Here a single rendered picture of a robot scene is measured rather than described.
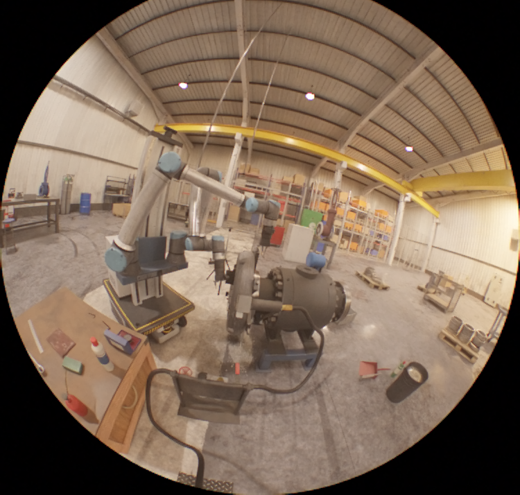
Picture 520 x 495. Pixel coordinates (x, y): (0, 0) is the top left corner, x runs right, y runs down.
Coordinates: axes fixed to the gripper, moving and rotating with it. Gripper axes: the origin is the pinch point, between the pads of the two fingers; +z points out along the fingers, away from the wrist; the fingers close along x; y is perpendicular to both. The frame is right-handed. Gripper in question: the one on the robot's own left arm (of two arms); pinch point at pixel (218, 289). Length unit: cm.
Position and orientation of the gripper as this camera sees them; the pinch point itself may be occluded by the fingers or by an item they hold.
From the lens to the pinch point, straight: 113.1
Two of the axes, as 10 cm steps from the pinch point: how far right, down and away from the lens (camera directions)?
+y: 8.7, -1.5, -4.8
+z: 0.8, 9.8, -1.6
